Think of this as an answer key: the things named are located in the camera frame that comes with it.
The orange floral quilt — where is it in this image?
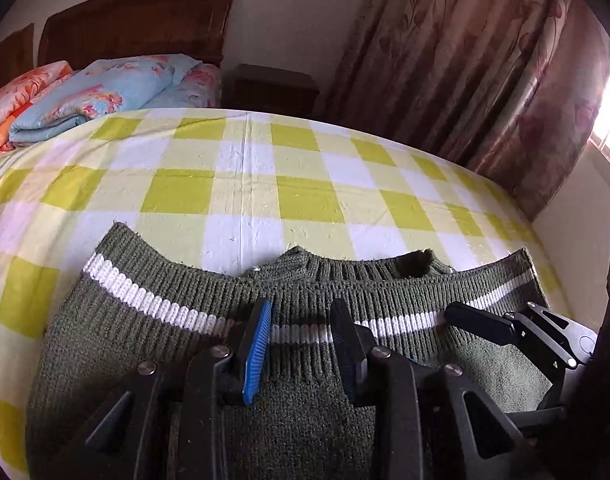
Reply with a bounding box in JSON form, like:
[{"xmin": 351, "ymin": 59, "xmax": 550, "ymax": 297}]
[{"xmin": 0, "ymin": 60, "xmax": 76, "ymax": 161}]

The wooden nightstand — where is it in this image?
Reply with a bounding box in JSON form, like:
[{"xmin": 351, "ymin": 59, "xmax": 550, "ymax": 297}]
[{"xmin": 224, "ymin": 63, "xmax": 320, "ymax": 120}]

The floral curtain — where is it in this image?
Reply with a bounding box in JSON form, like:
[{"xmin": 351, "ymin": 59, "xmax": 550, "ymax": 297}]
[{"xmin": 312, "ymin": 0, "xmax": 610, "ymax": 221}]

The green knit sweater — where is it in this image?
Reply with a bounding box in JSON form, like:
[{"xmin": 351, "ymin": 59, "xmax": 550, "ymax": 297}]
[{"xmin": 27, "ymin": 222, "xmax": 553, "ymax": 480}]

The pink floral pillow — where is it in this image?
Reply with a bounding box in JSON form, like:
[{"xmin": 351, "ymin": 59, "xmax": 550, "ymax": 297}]
[{"xmin": 150, "ymin": 63, "xmax": 223, "ymax": 110}]

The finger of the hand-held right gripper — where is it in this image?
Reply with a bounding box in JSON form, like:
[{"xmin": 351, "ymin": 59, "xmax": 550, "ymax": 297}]
[{"xmin": 444, "ymin": 301, "xmax": 598, "ymax": 376}]

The yellow checkered bed sheet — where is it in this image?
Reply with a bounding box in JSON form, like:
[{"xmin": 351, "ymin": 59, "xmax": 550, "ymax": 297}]
[{"xmin": 0, "ymin": 107, "xmax": 571, "ymax": 476}]

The large wooden headboard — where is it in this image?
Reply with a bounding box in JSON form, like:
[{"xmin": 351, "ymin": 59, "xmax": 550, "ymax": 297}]
[{"xmin": 37, "ymin": 0, "xmax": 241, "ymax": 68}]

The small wooden headboard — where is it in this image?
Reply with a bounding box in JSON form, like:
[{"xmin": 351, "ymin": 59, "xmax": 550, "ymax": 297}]
[{"xmin": 0, "ymin": 23, "xmax": 34, "ymax": 101}]

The blue floral quilt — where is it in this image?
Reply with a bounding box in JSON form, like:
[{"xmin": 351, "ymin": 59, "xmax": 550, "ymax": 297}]
[{"xmin": 9, "ymin": 53, "xmax": 206, "ymax": 146}]

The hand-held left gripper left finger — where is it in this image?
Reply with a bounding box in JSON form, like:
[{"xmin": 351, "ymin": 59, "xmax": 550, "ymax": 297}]
[{"xmin": 50, "ymin": 299, "xmax": 275, "ymax": 480}]

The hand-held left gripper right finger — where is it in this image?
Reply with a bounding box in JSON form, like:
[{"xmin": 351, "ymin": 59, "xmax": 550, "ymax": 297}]
[{"xmin": 330, "ymin": 299, "xmax": 551, "ymax": 480}]

